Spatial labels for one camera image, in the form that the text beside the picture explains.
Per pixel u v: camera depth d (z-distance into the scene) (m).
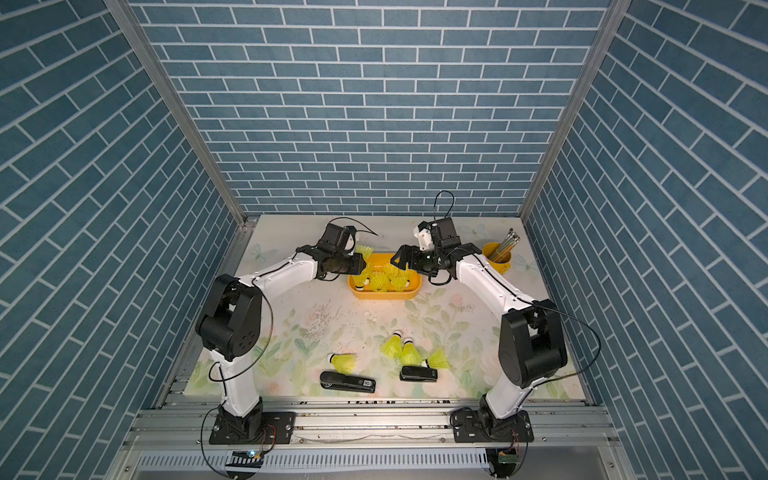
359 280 0.97
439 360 0.81
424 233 0.81
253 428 0.65
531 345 0.46
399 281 0.96
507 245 0.94
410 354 0.87
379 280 0.96
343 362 0.84
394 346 0.87
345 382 0.77
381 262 1.03
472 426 0.74
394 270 1.01
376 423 0.76
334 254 0.75
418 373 0.84
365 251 0.94
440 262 0.65
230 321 0.51
